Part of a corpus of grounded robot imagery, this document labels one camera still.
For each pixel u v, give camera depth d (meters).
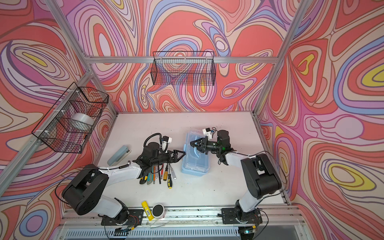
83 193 0.43
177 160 0.75
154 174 0.87
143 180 0.84
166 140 0.78
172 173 0.88
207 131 0.84
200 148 0.77
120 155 0.91
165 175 0.86
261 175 0.48
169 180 0.84
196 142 0.82
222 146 0.72
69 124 0.70
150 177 0.85
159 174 0.88
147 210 0.74
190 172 0.82
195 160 0.82
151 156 0.68
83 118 0.74
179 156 0.78
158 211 0.71
